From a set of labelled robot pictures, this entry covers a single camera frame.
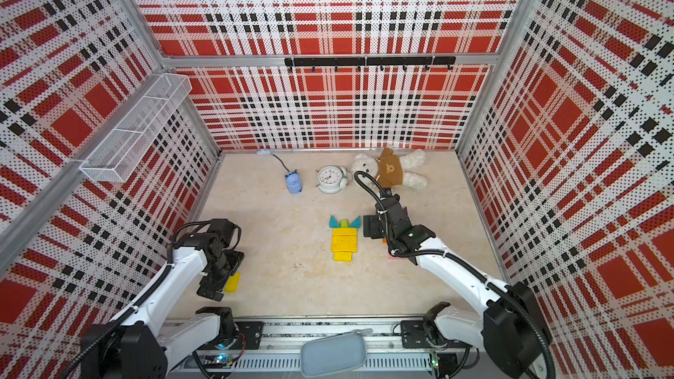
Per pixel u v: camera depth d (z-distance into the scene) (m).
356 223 0.98
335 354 0.69
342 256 0.89
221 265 0.67
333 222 0.96
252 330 0.75
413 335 0.73
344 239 0.92
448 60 0.88
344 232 0.95
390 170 1.05
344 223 0.96
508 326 0.40
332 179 1.06
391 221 0.62
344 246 0.91
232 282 0.72
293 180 1.02
